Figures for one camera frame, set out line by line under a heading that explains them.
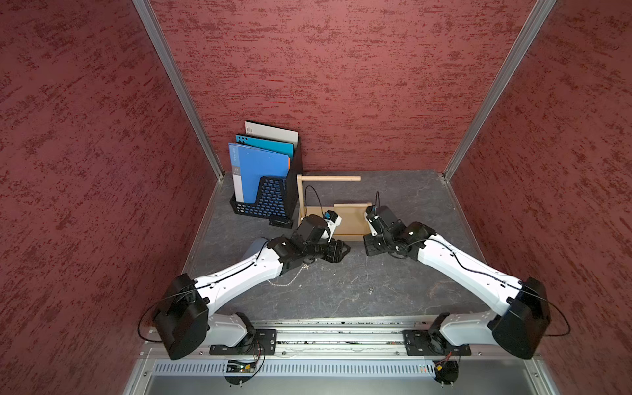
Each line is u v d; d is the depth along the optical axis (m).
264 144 0.92
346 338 0.76
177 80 0.86
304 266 0.90
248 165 0.88
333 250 0.68
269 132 0.98
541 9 0.71
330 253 0.69
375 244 0.72
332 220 0.70
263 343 0.74
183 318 0.40
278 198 0.92
